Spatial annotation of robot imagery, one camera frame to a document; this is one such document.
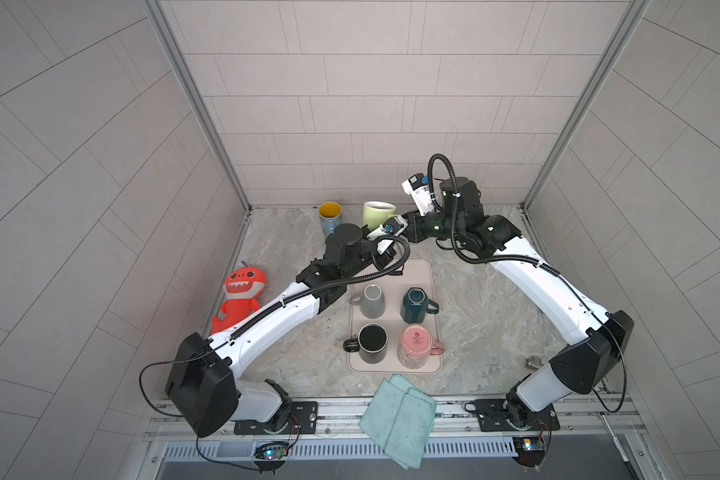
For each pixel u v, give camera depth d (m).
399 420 0.70
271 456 0.64
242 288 0.85
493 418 0.71
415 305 0.81
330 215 1.01
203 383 0.39
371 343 0.74
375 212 0.70
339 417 0.72
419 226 0.62
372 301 0.83
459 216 0.54
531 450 0.68
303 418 0.71
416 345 0.72
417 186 0.62
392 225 0.59
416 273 1.00
